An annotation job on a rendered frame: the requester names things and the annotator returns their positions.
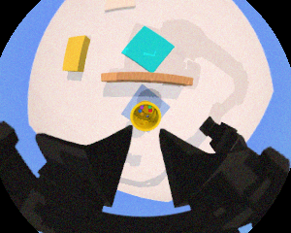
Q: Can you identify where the orange-brown rectangular bar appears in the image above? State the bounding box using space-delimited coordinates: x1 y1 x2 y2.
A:
100 71 193 86

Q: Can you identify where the yellow rectangular block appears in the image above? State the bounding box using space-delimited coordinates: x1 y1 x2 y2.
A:
61 35 91 73

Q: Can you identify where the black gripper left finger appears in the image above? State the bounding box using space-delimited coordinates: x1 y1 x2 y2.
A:
34 125 134 207

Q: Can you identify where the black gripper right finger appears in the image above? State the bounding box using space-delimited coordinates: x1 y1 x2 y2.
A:
158 128 250 209

